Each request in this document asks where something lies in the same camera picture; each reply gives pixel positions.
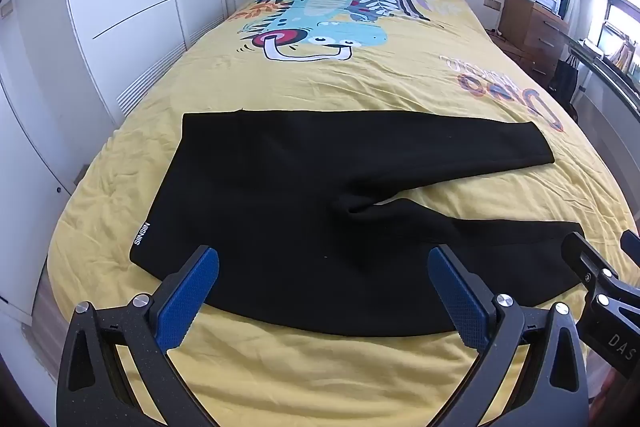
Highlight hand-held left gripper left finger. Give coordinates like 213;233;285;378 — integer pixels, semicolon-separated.
56;245;221;427

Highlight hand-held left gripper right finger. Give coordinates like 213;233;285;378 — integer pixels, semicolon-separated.
426;245;591;427

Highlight black pants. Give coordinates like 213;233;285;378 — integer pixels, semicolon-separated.
129;109;593;339

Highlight black bag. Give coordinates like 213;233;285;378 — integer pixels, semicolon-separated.
549;54;581;108

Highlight glass desk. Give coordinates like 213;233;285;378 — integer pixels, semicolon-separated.
565;32;640;118

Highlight wooden dresser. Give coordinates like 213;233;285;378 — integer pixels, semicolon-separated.
499;0;571;82

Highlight yellow printed bed cover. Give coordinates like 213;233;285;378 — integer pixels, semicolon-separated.
47;0;638;427

